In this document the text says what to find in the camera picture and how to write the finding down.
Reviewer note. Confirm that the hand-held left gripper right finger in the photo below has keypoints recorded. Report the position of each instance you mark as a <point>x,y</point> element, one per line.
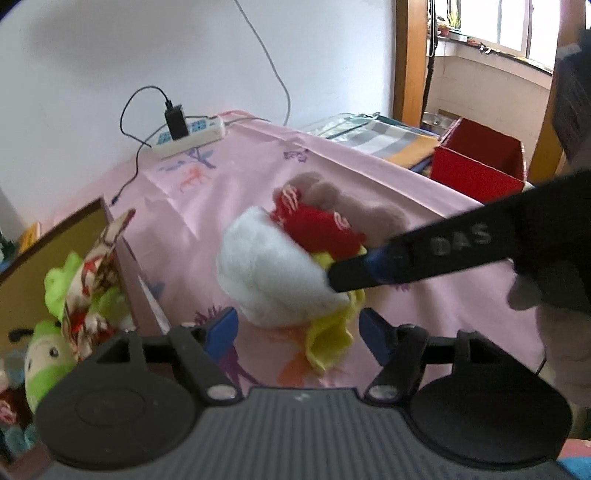
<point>376,334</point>

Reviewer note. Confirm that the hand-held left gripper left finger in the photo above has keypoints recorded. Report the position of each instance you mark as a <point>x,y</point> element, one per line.
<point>220,332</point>

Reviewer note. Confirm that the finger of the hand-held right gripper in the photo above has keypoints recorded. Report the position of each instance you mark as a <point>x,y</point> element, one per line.
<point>438,249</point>

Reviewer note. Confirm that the mauve plush bear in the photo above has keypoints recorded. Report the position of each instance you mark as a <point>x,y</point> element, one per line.
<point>378,219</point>

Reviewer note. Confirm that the white red yellow plush toy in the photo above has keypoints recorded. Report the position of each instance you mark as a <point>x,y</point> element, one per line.
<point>258,277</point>

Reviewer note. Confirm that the red patterned cream cloth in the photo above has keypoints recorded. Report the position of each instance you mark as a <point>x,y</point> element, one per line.
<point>99,258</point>

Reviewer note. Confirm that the brown cardboard box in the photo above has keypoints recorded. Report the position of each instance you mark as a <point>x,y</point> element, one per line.
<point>27,277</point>

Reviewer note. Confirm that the person's right hand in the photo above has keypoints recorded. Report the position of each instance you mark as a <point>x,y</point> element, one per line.
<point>568,350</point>

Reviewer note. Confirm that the red box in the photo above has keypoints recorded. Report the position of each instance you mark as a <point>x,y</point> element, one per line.
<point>471,177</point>

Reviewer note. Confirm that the orange folded cloth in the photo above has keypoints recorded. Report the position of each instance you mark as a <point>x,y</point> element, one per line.
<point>411,157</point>

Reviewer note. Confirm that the grey checked folded cloth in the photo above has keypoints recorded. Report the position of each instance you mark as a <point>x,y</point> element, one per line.
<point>378,136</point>

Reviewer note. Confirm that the round bowl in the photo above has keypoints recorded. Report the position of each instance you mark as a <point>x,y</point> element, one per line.
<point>436,121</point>

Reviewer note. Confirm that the pink deer-print blanket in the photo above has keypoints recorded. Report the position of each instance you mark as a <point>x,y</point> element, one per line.
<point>258,161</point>

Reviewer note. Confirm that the green plush doll black antennae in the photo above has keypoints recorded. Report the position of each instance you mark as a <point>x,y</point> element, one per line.
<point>44,374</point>

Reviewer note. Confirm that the white power strip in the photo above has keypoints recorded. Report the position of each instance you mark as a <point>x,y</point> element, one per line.
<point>203,136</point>

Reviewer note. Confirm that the black charger plug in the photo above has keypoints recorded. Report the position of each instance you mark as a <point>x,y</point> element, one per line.
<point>177,122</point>

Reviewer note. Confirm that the potted plant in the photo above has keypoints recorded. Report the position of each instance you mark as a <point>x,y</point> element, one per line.
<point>450,27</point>

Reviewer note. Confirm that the teal plush toy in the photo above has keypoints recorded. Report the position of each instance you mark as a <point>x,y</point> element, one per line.
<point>23,438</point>

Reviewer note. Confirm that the balcony window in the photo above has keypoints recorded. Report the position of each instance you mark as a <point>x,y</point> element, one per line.
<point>480,18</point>

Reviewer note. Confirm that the wooden door frame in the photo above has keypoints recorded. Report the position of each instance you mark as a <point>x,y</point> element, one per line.
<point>411,60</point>

